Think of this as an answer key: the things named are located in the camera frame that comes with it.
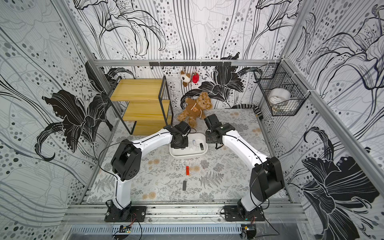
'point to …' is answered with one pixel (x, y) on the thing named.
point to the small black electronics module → (251, 230)
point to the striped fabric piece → (255, 108)
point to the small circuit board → (125, 229)
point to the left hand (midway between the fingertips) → (183, 146)
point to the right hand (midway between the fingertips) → (213, 136)
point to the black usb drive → (201, 146)
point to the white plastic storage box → (197, 146)
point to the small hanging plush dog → (185, 78)
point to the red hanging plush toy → (195, 77)
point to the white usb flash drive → (194, 143)
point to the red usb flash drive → (187, 170)
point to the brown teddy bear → (196, 108)
